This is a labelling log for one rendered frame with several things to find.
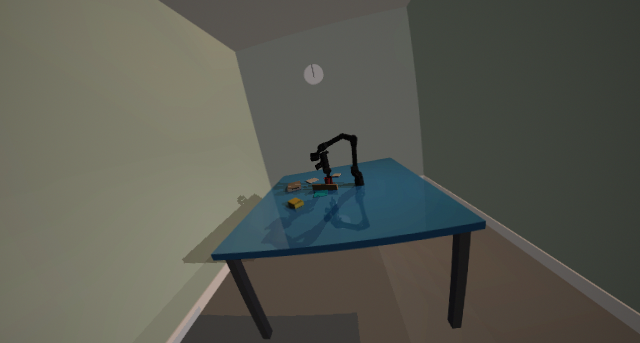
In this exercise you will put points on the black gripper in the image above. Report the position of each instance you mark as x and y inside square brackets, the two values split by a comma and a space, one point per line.
[326, 168]

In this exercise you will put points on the brown wooden bar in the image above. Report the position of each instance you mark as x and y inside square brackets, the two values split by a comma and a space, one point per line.
[325, 187]

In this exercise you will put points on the yellow flat box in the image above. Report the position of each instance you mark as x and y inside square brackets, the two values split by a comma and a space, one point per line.
[295, 203]

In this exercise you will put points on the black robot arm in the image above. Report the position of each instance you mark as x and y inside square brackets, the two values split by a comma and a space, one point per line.
[359, 181]

